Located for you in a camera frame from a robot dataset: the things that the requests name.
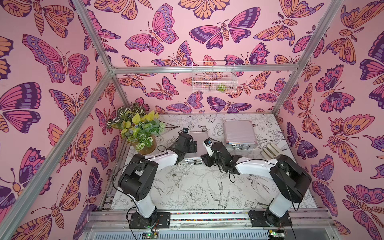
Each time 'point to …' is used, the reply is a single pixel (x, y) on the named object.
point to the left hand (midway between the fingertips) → (192, 142)
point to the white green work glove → (270, 151)
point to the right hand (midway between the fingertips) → (205, 153)
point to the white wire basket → (216, 82)
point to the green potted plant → (139, 126)
